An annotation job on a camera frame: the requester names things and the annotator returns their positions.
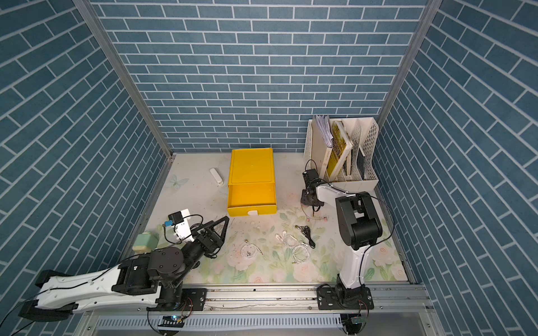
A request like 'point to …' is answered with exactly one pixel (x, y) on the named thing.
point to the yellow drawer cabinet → (251, 188)
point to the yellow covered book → (341, 146)
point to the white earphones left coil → (248, 249)
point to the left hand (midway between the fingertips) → (230, 225)
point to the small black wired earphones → (306, 230)
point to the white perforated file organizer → (361, 170)
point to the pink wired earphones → (324, 218)
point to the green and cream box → (145, 243)
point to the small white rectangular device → (216, 177)
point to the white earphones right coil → (300, 253)
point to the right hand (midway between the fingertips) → (310, 200)
